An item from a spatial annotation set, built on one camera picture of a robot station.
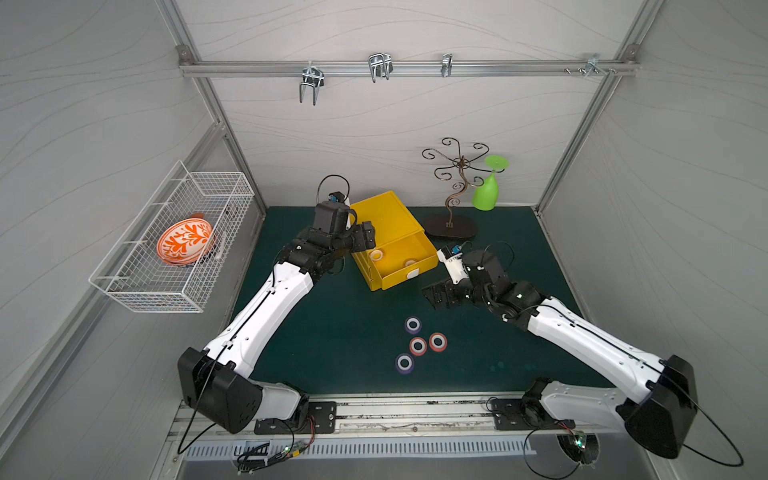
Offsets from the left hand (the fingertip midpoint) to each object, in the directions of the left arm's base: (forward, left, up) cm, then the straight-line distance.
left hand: (363, 231), depth 77 cm
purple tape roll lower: (-24, -11, -28) cm, 39 cm away
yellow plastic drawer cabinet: (+2, -10, -9) cm, 14 cm away
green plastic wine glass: (+22, -37, -5) cm, 44 cm away
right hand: (-9, -19, -9) cm, 23 cm away
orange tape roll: (+1, -3, -12) cm, 12 cm away
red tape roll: (-19, -15, -29) cm, 38 cm away
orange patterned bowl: (-9, +40, +6) cm, 41 cm away
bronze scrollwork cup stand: (+27, -33, -27) cm, 50 cm away
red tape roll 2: (-18, -21, -28) cm, 40 cm away
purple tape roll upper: (-13, -14, -28) cm, 34 cm away
